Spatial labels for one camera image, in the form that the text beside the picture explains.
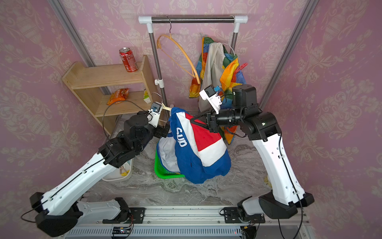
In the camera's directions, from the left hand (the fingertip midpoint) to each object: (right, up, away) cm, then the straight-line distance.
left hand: (160, 116), depth 65 cm
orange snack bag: (-33, +15, +29) cm, 47 cm away
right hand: (+15, -2, -12) cm, 19 cm away
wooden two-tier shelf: (-47, +22, +44) cm, 68 cm away
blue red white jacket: (+13, -14, -5) cm, 20 cm away
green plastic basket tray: (-4, -30, +18) cm, 35 cm away
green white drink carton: (-16, +13, +29) cm, 35 cm away
